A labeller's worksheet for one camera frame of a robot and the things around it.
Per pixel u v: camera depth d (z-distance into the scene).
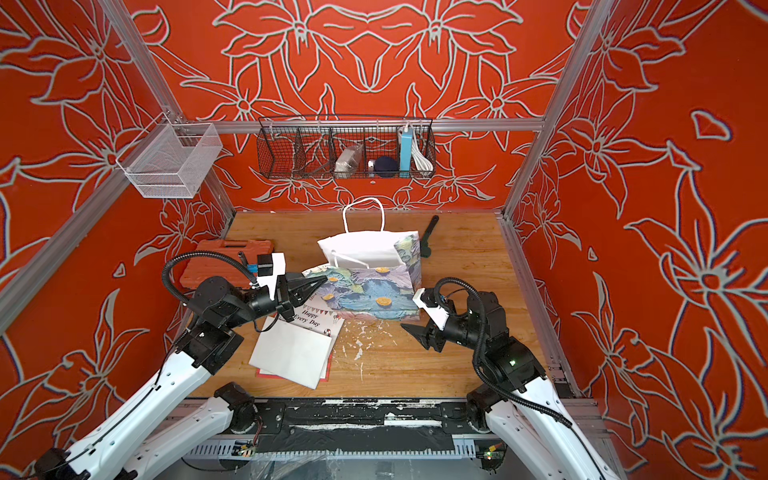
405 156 0.88
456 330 0.58
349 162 0.92
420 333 0.60
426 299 0.58
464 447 0.70
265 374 0.80
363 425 0.73
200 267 0.99
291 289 0.54
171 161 0.92
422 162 0.91
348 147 0.95
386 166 0.97
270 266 0.50
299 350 0.83
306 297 0.59
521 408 0.46
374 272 0.55
